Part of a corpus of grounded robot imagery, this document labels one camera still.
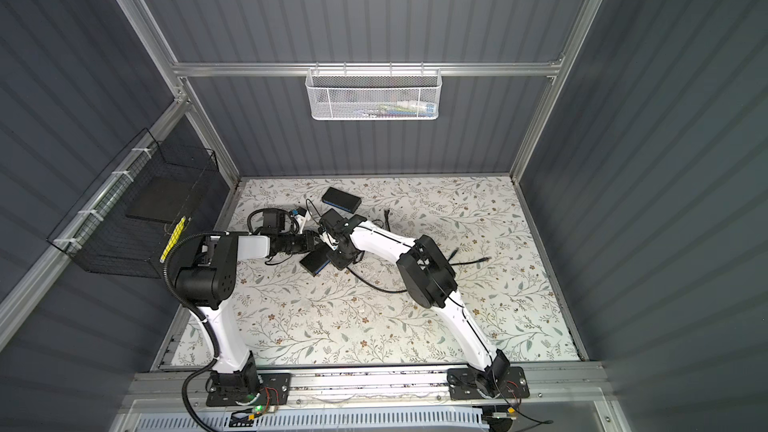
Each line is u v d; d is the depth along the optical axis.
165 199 0.75
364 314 0.86
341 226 0.77
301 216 0.94
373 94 1.24
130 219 0.72
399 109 0.93
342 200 1.14
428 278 0.59
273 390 0.72
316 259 0.96
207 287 0.53
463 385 0.72
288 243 0.88
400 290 0.91
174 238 0.69
